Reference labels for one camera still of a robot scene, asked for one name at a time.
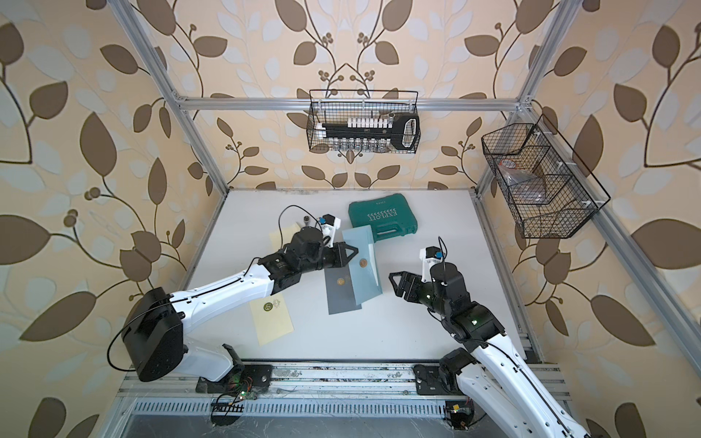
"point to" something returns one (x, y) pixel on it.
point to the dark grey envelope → (340, 291)
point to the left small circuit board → (246, 395)
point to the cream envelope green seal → (272, 318)
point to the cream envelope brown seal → (280, 237)
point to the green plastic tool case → (389, 217)
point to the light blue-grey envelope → (364, 266)
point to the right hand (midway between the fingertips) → (398, 278)
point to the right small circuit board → (460, 412)
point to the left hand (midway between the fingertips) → (356, 247)
